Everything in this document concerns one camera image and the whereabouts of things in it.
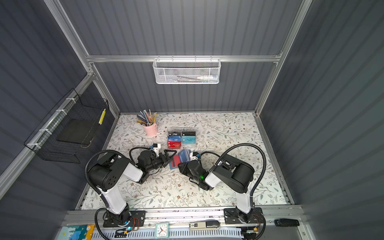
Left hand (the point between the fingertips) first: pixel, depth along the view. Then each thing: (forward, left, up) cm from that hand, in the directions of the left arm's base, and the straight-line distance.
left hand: (175, 155), depth 90 cm
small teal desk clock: (-37, +6, -4) cm, 38 cm away
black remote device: (-37, -57, -8) cm, 69 cm away
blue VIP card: (+13, +1, -1) cm, 13 cm away
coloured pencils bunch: (+26, +22, +6) cm, 35 cm away
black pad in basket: (+3, +47, +22) cm, 52 cm away
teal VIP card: (+12, -8, -1) cm, 15 cm away
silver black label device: (-37, -16, -1) cm, 40 cm away
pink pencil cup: (+21, +17, -1) cm, 28 cm away
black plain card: (+15, -9, +2) cm, 17 cm away
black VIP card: (+15, +1, +2) cm, 16 cm away
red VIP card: (+10, +2, -3) cm, 11 cm away
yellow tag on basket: (+16, +40, +20) cm, 47 cm away
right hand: (-6, -2, -4) cm, 7 cm away
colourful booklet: (-35, +42, -6) cm, 55 cm away
